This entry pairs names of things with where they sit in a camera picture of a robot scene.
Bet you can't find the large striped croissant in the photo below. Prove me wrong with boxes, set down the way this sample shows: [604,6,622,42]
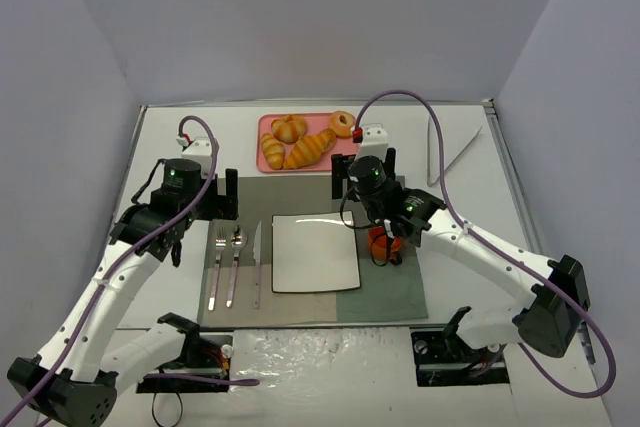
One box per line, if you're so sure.
[283,129,337,170]

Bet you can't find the metal serving tongs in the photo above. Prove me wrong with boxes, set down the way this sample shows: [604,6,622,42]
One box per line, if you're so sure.
[426,119,482,187]

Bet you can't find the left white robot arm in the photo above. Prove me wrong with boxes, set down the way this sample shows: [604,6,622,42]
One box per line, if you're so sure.
[7,158,238,426]

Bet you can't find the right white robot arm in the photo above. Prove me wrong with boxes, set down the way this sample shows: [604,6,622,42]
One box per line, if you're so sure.
[331,150,590,358]

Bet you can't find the round pumpkin bread bun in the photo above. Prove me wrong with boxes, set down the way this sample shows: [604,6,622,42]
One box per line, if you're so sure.
[271,115,308,144]

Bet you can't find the glazed donut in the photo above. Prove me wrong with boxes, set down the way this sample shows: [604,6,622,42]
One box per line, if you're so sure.
[328,111,356,139]

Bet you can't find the small striped croissant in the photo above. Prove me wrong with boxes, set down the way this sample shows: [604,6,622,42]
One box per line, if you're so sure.
[260,133,285,170]

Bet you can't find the orange mug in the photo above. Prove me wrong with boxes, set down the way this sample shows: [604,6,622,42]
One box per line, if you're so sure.
[367,227,403,267]

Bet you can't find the white square plate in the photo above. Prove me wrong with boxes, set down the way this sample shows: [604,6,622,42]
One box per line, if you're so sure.
[272,211,361,294]

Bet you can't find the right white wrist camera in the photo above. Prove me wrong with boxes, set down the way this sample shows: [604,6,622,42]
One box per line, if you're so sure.
[352,123,389,161]

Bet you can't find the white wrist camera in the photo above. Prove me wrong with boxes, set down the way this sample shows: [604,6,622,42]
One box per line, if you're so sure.
[176,134,219,179]
[352,123,389,161]

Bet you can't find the pink handled fork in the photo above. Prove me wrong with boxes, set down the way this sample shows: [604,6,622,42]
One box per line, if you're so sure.
[207,227,227,312]

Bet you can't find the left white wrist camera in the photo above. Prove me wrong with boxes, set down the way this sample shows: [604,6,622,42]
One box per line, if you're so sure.
[176,134,219,179]

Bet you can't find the pink handled spoon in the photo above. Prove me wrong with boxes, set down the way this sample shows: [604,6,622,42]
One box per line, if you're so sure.
[226,225,248,308]

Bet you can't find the pink handled knife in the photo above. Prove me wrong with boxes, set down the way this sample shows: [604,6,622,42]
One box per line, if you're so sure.
[253,221,262,309]

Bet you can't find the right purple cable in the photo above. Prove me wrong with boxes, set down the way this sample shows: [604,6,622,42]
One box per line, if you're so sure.
[355,89,617,400]

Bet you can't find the purple cable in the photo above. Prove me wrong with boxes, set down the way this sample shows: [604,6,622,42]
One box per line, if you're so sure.
[0,116,261,427]
[355,89,617,400]

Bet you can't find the aluminium frame rail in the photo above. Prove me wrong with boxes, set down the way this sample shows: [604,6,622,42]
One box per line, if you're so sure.
[482,99,546,254]

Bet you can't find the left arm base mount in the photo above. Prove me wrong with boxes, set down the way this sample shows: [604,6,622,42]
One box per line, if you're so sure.
[135,333,233,394]

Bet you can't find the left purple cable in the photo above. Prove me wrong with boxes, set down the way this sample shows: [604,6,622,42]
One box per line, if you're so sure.
[0,116,261,427]

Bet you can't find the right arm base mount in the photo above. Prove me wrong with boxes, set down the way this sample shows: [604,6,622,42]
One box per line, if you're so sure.
[410,329,510,388]

